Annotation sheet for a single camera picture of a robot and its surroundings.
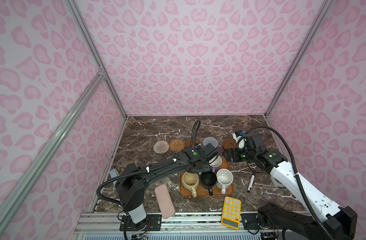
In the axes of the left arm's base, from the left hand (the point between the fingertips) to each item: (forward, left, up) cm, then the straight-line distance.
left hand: (205, 165), depth 79 cm
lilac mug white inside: (+6, -7, -11) cm, 14 cm away
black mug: (-4, -2, -10) cm, 11 cm away
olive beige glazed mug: (-4, +8, -12) cm, 15 cm away
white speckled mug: (-3, -11, -11) cm, 16 cm away
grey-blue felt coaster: (+24, -7, -12) cm, 28 cm away
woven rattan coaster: (+21, +17, -13) cm, 30 cm away
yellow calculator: (-20, -12, -11) cm, 26 cm away
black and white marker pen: (-5, -27, -12) cm, 30 cm away
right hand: (+5, -13, +6) cm, 15 cm away
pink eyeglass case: (-15, +22, -11) cm, 29 cm away
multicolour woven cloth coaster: (+19, +27, -12) cm, 36 cm away
